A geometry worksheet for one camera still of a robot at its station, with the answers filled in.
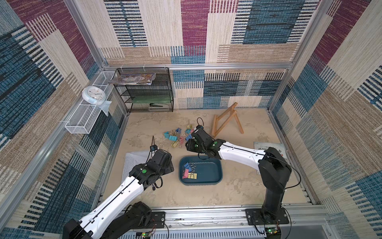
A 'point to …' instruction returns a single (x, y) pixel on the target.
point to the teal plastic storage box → (209, 171)
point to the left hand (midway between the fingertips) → (166, 164)
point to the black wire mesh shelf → (157, 97)
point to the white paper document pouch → (132, 159)
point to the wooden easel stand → (232, 110)
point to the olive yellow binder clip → (189, 126)
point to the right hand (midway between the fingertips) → (186, 144)
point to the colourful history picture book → (280, 147)
